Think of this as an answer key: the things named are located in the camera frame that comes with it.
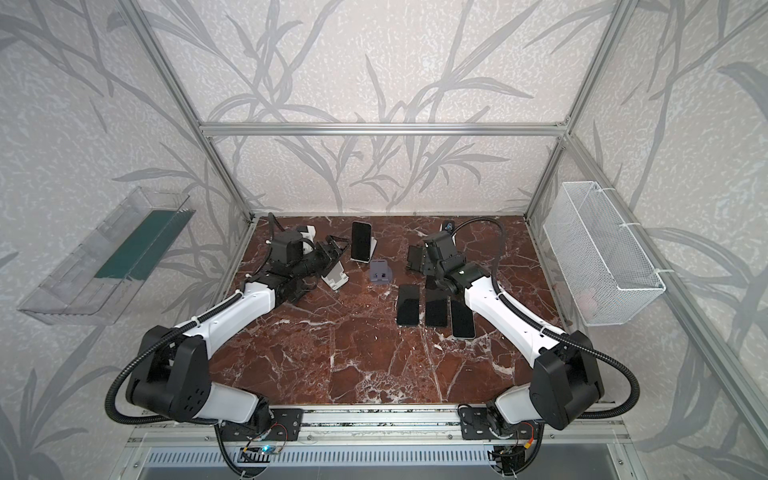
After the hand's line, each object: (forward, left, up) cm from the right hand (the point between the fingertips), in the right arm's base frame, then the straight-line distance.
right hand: (439, 245), depth 85 cm
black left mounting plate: (-42, +40, -17) cm, 60 cm away
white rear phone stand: (+12, +22, -16) cm, 29 cm away
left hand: (0, +25, +3) cm, 25 cm away
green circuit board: (-47, +44, -19) cm, 67 cm away
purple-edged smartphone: (+11, +25, -12) cm, 30 cm away
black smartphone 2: (-8, +9, -22) cm, 25 cm away
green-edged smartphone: (+8, +6, -15) cm, 18 cm away
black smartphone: (-8, 0, -21) cm, 22 cm away
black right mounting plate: (-42, -7, -19) cm, 46 cm away
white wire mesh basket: (-21, -32, +15) cm, 41 cm away
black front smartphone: (-14, -8, -19) cm, 25 cm away
